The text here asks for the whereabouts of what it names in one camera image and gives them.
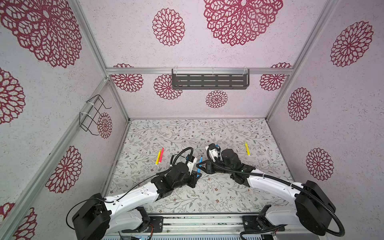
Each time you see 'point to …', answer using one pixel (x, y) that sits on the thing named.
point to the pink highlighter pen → (161, 155)
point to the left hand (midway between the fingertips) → (199, 176)
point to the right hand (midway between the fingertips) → (196, 164)
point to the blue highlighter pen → (199, 170)
